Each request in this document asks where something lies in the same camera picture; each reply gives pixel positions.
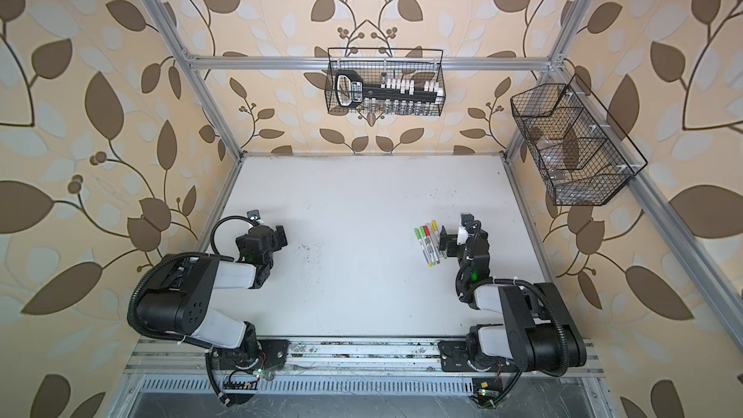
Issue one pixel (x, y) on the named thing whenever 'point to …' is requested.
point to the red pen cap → (427, 230)
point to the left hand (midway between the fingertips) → (258, 229)
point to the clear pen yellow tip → (425, 253)
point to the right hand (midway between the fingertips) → (460, 228)
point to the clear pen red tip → (431, 248)
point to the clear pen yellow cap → (434, 232)
